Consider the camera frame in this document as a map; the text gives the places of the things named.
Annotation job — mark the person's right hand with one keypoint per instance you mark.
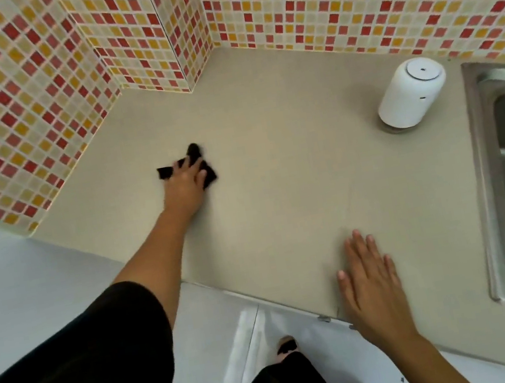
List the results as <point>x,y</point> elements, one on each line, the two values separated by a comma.
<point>372,289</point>

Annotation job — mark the person's left hand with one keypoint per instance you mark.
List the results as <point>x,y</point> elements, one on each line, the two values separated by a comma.
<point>186,188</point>

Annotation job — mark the black cloth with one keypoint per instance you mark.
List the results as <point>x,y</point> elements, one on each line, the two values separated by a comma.
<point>192,153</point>

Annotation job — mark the white blender base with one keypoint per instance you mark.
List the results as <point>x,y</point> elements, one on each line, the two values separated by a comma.
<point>411,95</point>

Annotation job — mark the person's foot in black sandal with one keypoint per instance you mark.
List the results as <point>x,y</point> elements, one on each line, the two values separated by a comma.
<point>287,344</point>

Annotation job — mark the white base cabinet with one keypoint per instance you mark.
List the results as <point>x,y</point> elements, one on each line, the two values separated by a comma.
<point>230,344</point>

